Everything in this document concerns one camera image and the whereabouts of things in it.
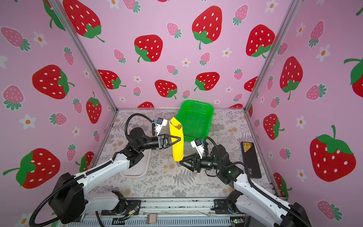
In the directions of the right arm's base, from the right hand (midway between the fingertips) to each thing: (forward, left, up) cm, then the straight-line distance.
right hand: (181, 162), depth 66 cm
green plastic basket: (+52, -4, -24) cm, 57 cm away
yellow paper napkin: (+11, +4, +11) cm, 16 cm away
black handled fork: (+13, +2, +11) cm, 17 cm away
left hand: (+7, +1, +8) cm, 11 cm away
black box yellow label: (+18, -43, -25) cm, 53 cm away
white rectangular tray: (+2, +26, -20) cm, 33 cm away
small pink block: (-22, +13, -21) cm, 33 cm away
